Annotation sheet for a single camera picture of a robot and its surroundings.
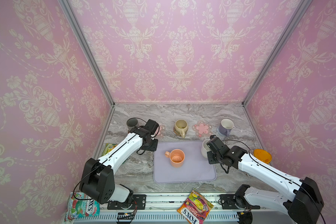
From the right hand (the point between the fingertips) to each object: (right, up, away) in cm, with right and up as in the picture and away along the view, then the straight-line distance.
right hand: (211, 155), depth 82 cm
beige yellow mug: (-17, +16, +19) cm, 30 cm away
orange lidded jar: (+29, 0, -2) cm, 29 cm away
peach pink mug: (-20, -3, +7) cm, 22 cm away
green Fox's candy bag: (-71, -24, -12) cm, 76 cm away
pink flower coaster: (-32, +12, +21) cm, 40 cm away
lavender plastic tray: (-9, -9, +3) cm, 13 cm away
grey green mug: (-51, +19, +13) cm, 56 cm away
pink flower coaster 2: (0, +13, +23) cm, 27 cm away
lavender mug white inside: (+16, +15, +19) cm, 29 cm away
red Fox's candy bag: (-11, -24, -12) cm, 29 cm away
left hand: (-35, +4, +2) cm, 35 cm away
